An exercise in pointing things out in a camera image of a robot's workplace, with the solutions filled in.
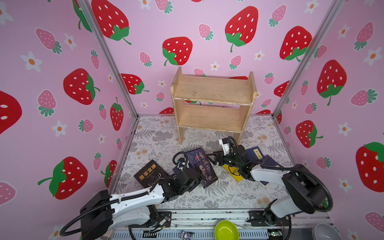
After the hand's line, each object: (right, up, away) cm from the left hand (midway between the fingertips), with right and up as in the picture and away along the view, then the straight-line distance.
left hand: (204, 171), depth 78 cm
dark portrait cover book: (-3, +5, +6) cm, 8 cm away
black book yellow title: (-32, -4, +10) cm, 34 cm away
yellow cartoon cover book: (+16, 0, 0) cm, 16 cm away
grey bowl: (+56, -25, -10) cm, 62 cm away
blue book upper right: (+34, +6, +20) cm, 40 cm away
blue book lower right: (+41, +3, +15) cm, 44 cm away
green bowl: (+10, -26, -8) cm, 29 cm away
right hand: (+3, +8, +6) cm, 10 cm away
